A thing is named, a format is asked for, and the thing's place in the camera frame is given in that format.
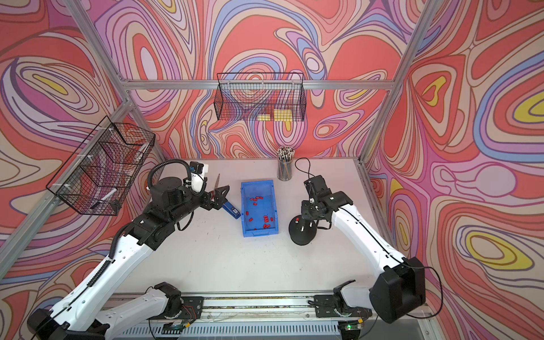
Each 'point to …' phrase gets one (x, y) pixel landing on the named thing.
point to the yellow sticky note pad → (282, 115)
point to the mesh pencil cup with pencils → (285, 155)
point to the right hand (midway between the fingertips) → (310, 216)
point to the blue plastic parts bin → (258, 203)
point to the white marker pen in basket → (105, 196)
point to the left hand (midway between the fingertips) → (219, 183)
